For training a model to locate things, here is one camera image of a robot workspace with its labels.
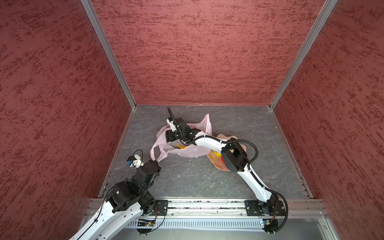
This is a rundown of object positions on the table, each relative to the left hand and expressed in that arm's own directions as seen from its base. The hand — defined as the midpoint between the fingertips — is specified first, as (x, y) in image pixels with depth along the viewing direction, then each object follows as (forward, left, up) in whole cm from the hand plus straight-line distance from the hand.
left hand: (159, 164), depth 74 cm
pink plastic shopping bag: (+9, 0, 0) cm, 9 cm away
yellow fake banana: (+17, -8, -13) cm, 23 cm away
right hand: (+21, +1, -8) cm, 23 cm away
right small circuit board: (-23, -56, -16) cm, 62 cm away
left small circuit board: (-24, +6, -17) cm, 30 cm away
